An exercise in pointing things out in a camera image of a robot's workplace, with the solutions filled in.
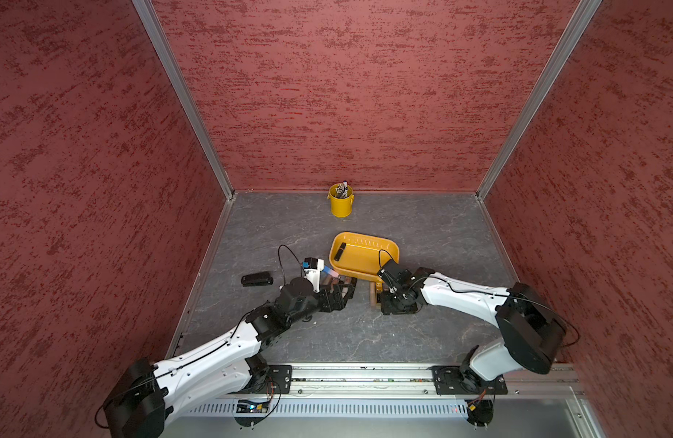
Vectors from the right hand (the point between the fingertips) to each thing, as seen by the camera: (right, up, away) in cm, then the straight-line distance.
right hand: (389, 314), depth 86 cm
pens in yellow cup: (-15, +42, +14) cm, 46 cm away
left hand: (-16, +9, -8) cm, 20 cm away
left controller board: (-42, -20, -14) cm, 48 cm away
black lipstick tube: (-17, +18, +15) cm, 29 cm away
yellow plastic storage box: (-8, +16, +17) cm, 25 cm away
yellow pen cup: (-16, +35, +24) cm, 46 cm away
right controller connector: (+21, -21, -15) cm, 34 cm away
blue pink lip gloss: (-20, +12, +9) cm, 25 cm away
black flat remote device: (-45, +10, +6) cm, 46 cm away
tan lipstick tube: (-5, +6, +4) cm, 9 cm away
